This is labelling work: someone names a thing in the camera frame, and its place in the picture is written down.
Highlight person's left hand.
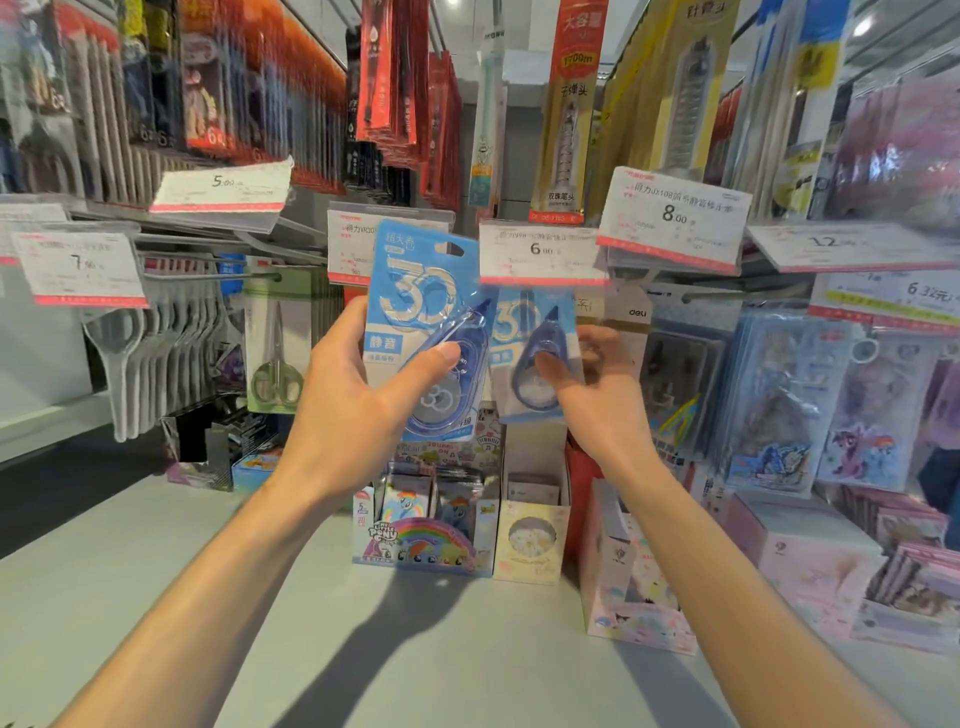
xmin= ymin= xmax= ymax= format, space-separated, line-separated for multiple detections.
xmin=273 ymin=296 xmax=463 ymax=511

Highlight person's right hand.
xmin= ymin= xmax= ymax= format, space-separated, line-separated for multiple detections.
xmin=536 ymin=323 xmax=661 ymax=481

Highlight clear 40m correction tape pack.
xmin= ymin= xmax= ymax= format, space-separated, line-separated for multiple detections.
xmin=596 ymin=281 xmax=655 ymax=376

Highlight blue correction tape pack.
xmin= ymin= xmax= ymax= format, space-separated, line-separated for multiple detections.
xmin=487 ymin=288 xmax=588 ymax=425
xmin=365 ymin=218 xmax=494 ymax=444

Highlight person's right forearm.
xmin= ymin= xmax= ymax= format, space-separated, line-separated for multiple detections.
xmin=614 ymin=449 xmax=909 ymax=728

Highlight person's left forearm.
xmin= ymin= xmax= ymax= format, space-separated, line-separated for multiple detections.
xmin=52 ymin=468 xmax=361 ymax=728

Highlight dark blister pack blue card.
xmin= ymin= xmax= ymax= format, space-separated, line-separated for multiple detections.
xmin=641 ymin=288 xmax=744 ymax=466

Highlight red carton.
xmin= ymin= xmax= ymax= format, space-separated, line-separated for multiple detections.
xmin=563 ymin=434 xmax=605 ymax=560

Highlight blue card box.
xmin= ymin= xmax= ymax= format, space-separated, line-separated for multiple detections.
xmin=230 ymin=442 xmax=286 ymax=493

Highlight row of green scissors packs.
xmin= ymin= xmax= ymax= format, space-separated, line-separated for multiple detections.
xmin=243 ymin=268 xmax=343 ymax=416

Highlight colourful sticker pack display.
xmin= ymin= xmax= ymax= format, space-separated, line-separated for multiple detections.
xmin=393 ymin=408 xmax=504 ymax=470

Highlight purple black card box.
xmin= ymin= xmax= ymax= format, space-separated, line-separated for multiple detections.
xmin=161 ymin=397 xmax=271 ymax=493

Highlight rainbow print display box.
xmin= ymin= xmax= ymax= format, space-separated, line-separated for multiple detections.
xmin=352 ymin=464 xmax=502 ymax=579

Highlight beige box round window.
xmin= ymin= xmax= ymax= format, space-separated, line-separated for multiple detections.
xmin=492 ymin=423 xmax=573 ymax=586

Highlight row of blue character packs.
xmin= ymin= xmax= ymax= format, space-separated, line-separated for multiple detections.
xmin=712 ymin=311 xmax=939 ymax=496

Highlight white pink display carton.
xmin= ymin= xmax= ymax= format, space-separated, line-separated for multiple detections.
xmin=578 ymin=479 xmax=699 ymax=658

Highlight white price tag red stripe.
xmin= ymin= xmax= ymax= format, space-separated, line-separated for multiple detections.
xmin=11 ymin=222 xmax=150 ymax=309
xmin=0 ymin=196 xmax=73 ymax=268
xmin=808 ymin=271 xmax=960 ymax=335
xmin=478 ymin=218 xmax=610 ymax=288
xmin=596 ymin=166 xmax=754 ymax=277
xmin=149 ymin=157 xmax=295 ymax=235
xmin=746 ymin=221 xmax=960 ymax=275
xmin=326 ymin=202 xmax=457 ymax=288

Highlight metal peg hook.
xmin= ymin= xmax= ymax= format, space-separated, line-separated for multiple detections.
xmin=142 ymin=271 xmax=283 ymax=286

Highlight row of clear scissors packs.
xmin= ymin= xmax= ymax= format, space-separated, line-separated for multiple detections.
xmin=80 ymin=299 xmax=249 ymax=444

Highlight row of black packs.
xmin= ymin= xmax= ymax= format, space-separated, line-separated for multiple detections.
xmin=343 ymin=29 xmax=412 ymax=208

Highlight white side shelving unit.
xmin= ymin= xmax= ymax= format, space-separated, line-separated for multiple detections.
xmin=0 ymin=74 xmax=114 ymax=466

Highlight white teal pen pack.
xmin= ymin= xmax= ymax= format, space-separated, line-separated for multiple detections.
xmin=468 ymin=52 xmax=508 ymax=211

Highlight row of orange refill packs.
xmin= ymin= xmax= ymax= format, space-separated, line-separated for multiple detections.
xmin=528 ymin=0 xmax=610 ymax=226

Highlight lilac hanging pencil case pack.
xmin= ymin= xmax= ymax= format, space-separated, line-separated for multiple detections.
xmin=922 ymin=352 xmax=960 ymax=451

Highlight blue bagged goods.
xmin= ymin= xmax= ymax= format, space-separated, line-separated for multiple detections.
xmin=918 ymin=442 xmax=960 ymax=553

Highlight row of yellow refill packs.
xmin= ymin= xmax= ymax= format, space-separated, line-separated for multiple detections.
xmin=588 ymin=0 xmax=740 ymax=219

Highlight pink card pack display box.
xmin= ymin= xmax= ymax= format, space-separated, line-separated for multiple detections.
xmin=836 ymin=483 xmax=960 ymax=658

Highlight row of grey white packs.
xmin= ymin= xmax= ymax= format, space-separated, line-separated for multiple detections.
xmin=56 ymin=14 xmax=189 ymax=211

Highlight row of red hanging packs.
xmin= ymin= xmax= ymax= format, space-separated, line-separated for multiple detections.
xmin=356 ymin=0 xmax=464 ymax=213

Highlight row of blue yellow packs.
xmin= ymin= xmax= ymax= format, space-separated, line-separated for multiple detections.
xmin=731 ymin=0 xmax=853 ymax=223

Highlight clear bagged pink goods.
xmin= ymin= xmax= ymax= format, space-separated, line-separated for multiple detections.
xmin=824 ymin=67 xmax=960 ymax=234

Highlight row of dark toy packs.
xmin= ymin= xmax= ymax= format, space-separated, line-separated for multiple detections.
xmin=119 ymin=0 xmax=189 ymax=151

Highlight large dark scissors pack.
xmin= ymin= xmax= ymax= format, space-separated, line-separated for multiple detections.
xmin=0 ymin=0 xmax=88 ymax=198

